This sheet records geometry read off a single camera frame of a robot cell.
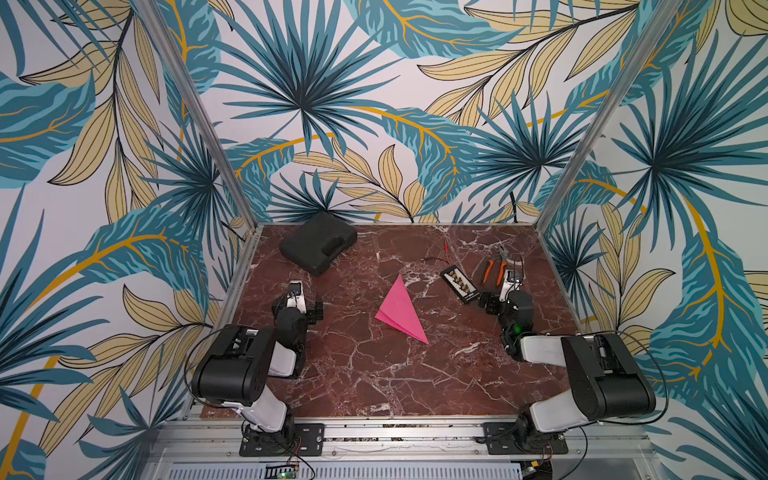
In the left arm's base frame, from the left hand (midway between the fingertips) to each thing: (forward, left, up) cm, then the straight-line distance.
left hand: (300, 295), depth 92 cm
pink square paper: (-1, -30, -6) cm, 31 cm away
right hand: (+3, -62, +2) cm, 63 cm away
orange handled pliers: (+15, -67, -6) cm, 69 cm away
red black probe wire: (+25, -49, -6) cm, 55 cm away
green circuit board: (-44, -3, -9) cm, 45 cm away
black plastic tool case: (+22, -2, 0) cm, 22 cm away
